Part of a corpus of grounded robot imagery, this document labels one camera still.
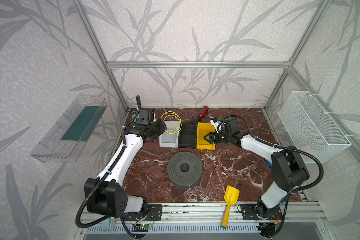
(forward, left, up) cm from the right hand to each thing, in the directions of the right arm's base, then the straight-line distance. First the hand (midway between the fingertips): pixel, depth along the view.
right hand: (208, 132), depth 91 cm
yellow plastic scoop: (-33, -11, -10) cm, 37 cm away
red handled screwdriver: (+27, +1, -9) cm, 28 cm away
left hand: (-1, +23, +13) cm, 26 cm away
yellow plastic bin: (+10, +2, -10) cm, 14 cm away
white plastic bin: (+2, +25, -10) cm, 27 cm away
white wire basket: (-14, -43, +22) cm, 51 cm away
